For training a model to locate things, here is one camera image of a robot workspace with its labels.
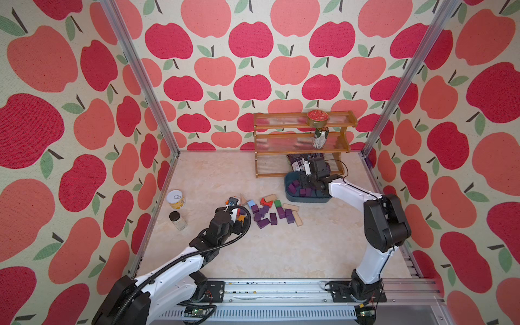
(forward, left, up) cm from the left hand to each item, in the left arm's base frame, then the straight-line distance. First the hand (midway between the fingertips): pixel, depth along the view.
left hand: (240, 214), depth 84 cm
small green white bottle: (+34, -37, +14) cm, 52 cm away
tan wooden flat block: (+9, -26, -10) cm, 29 cm away
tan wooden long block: (+2, -26, -10) cm, 28 cm away
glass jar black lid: (-1, +27, -1) cm, 27 cm away
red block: (+11, -12, -10) cm, 19 cm away
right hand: (+20, -32, 0) cm, 38 cm away
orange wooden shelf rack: (+50, -19, +2) cm, 53 cm away
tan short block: (+13, -14, -8) cm, 21 cm away
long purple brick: (+1, -10, -10) cm, 14 cm away
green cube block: (+11, -17, -9) cm, 23 cm away
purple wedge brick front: (+18, -25, -7) cm, 32 cm away
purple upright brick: (+6, -19, -10) cm, 22 cm away
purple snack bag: (+34, -29, -3) cm, 45 cm away
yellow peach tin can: (+11, +32, -6) cm, 34 cm away
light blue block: (+10, -4, -7) cm, 13 cm away
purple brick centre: (+3, -15, -10) cm, 18 cm away
